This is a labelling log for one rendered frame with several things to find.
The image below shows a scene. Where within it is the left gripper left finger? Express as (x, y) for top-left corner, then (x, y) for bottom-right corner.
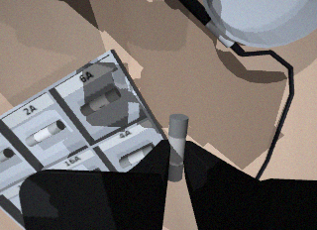
(19, 140), (170, 230)

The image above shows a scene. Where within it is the grey compartment tray with fuses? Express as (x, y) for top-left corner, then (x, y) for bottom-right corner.
(0, 50), (167, 230)

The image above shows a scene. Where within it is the grey round shallow dish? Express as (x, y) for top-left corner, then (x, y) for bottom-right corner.
(202, 0), (317, 48)

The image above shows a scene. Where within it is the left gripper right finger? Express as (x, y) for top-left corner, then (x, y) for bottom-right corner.
(183, 141), (317, 230)

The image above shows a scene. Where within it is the red test probe with black lead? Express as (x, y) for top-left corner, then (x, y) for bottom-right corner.
(242, 51), (294, 179)

